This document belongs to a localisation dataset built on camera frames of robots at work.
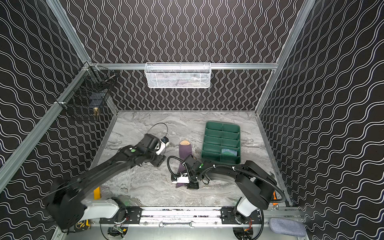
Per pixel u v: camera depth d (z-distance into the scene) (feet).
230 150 3.03
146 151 2.03
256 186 1.46
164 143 2.40
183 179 2.41
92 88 3.20
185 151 3.22
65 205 1.33
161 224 2.37
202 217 2.50
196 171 2.22
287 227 2.27
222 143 3.11
